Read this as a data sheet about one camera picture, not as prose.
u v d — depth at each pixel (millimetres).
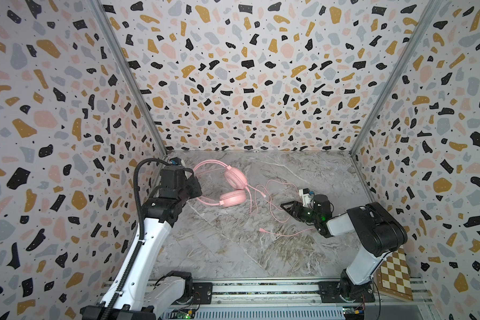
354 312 715
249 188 784
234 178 747
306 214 836
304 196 898
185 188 634
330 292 739
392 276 762
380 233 487
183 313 702
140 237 432
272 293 761
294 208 855
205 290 750
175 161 638
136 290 380
